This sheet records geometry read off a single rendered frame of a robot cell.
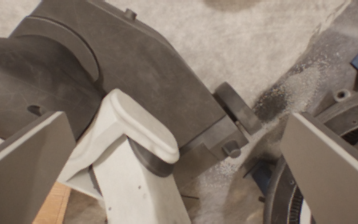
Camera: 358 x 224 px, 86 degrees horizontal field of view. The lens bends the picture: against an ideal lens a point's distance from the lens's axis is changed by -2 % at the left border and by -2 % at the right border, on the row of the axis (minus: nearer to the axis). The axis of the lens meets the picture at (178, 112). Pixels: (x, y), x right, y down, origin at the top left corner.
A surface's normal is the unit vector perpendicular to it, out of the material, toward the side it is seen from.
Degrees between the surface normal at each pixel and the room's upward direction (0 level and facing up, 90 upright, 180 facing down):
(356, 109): 90
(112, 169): 59
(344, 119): 90
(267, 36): 0
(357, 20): 0
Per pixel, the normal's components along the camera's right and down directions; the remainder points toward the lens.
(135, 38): 0.21, 0.55
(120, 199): -0.52, -0.40
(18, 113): 0.46, 0.30
